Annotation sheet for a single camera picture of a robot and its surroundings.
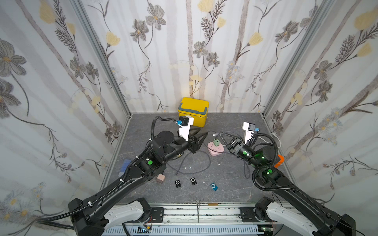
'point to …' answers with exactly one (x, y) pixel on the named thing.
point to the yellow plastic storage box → (197, 108)
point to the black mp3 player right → (193, 181)
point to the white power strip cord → (275, 134)
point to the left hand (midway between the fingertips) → (205, 132)
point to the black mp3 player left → (177, 183)
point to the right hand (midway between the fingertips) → (225, 138)
